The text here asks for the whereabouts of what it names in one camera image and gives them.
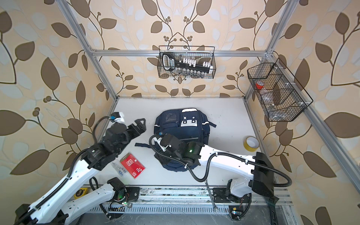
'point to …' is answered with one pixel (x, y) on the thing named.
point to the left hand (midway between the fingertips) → (138, 122)
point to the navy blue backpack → (192, 124)
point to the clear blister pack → (119, 168)
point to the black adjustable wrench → (271, 202)
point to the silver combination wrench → (212, 199)
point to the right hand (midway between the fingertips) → (159, 152)
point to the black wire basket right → (282, 97)
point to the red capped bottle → (259, 85)
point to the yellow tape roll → (251, 143)
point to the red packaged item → (134, 167)
